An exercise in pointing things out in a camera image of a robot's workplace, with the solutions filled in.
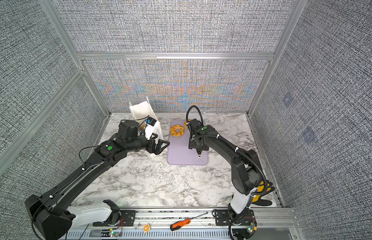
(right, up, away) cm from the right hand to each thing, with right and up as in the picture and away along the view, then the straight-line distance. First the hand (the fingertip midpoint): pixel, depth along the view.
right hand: (196, 145), depth 89 cm
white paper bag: (-33, +21, 0) cm, 39 cm away
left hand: (-17, +5, -18) cm, 25 cm away
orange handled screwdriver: (-9, -35, -19) cm, 41 cm away
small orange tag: (-25, -37, -19) cm, 48 cm away
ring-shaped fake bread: (-15, +10, +17) cm, 25 cm away
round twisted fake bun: (-7, +13, +20) cm, 25 cm away
